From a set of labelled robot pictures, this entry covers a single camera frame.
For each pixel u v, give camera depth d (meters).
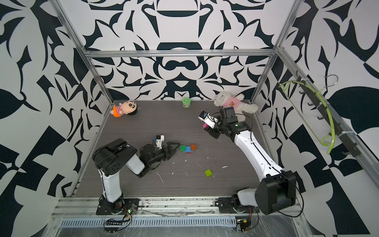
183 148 0.89
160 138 0.87
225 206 0.74
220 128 0.68
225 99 1.11
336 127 0.51
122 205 0.69
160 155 0.80
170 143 0.82
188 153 0.92
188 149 0.91
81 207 0.76
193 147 0.89
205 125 0.79
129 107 1.05
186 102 1.15
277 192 0.41
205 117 0.69
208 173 0.84
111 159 0.50
